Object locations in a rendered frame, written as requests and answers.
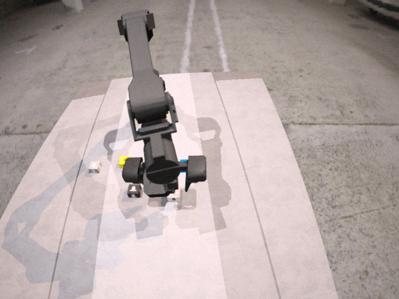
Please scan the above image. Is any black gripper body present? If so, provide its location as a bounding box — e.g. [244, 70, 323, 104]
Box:
[122, 155, 207, 183]

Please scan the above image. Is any yellow block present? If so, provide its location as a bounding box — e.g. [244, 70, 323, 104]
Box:
[119, 156, 131, 169]

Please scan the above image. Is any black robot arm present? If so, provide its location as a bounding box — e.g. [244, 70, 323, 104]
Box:
[117, 9, 180, 198]

